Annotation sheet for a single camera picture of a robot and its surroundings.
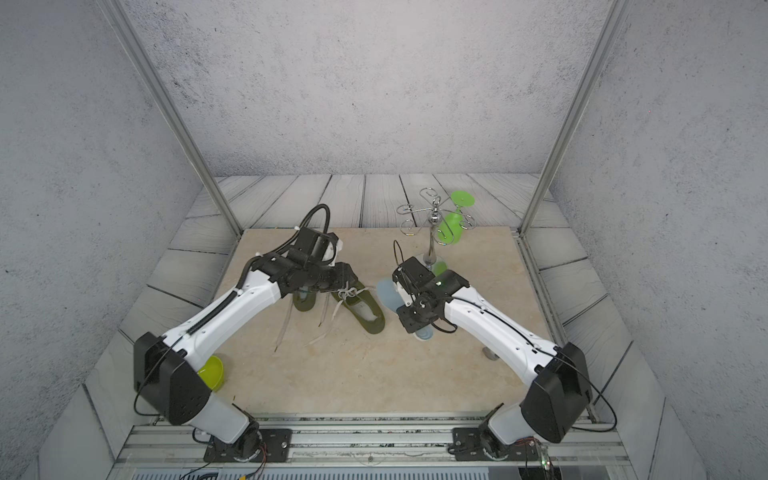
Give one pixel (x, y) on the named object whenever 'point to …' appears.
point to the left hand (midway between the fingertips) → (357, 281)
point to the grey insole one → (392, 298)
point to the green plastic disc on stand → (450, 228)
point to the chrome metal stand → (431, 216)
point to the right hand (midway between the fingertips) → (413, 319)
